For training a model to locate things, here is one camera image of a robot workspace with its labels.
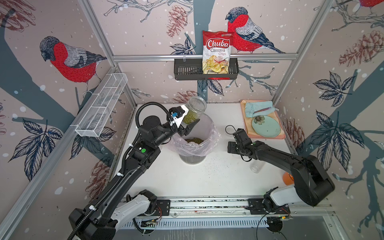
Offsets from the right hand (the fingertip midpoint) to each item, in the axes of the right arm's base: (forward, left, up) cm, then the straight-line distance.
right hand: (232, 146), depth 92 cm
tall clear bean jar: (-11, -13, -1) cm, 17 cm away
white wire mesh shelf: (-7, +73, +28) cm, 79 cm away
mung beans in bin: (+5, +24, -2) cm, 25 cm away
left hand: (-4, +24, +38) cm, 45 cm away
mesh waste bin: (-11, +25, +2) cm, 27 cm away
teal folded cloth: (+37, -26, -3) cm, 45 cm away
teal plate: (+18, -26, -2) cm, 32 cm away
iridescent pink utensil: (+36, -29, -4) cm, 46 cm away
